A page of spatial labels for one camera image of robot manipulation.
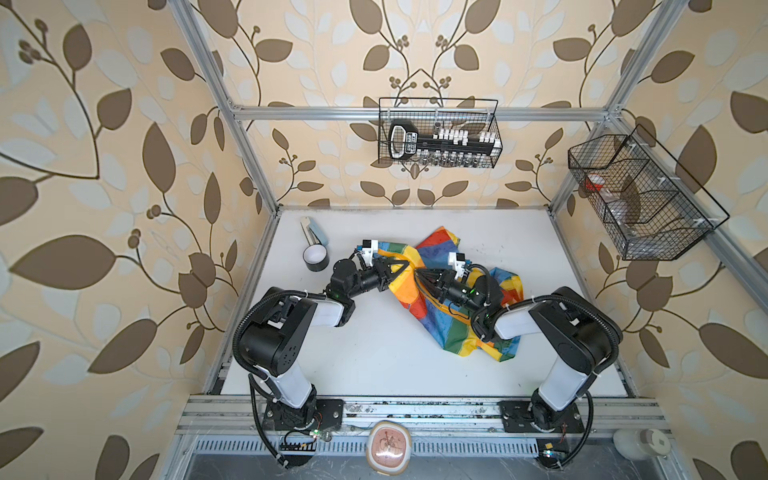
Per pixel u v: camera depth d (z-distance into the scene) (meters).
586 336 0.49
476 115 0.91
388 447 0.68
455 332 0.85
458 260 0.83
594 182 0.81
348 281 0.71
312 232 1.10
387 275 0.78
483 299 0.68
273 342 0.47
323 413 0.74
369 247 0.83
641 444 0.64
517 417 0.73
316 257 1.06
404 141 0.83
